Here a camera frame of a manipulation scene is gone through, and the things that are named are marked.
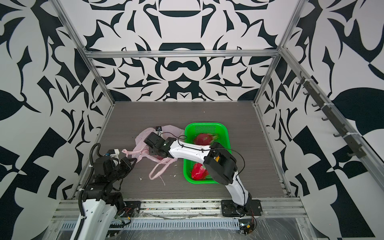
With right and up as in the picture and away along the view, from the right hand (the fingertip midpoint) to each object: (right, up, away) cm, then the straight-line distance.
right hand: (153, 147), depth 85 cm
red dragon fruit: (+30, +4, +5) cm, 30 cm away
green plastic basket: (+21, +9, +10) cm, 25 cm away
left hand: (-7, -4, -6) cm, 10 cm away
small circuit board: (+48, -34, -14) cm, 60 cm away
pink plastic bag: (-5, -2, -5) cm, 7 cm away
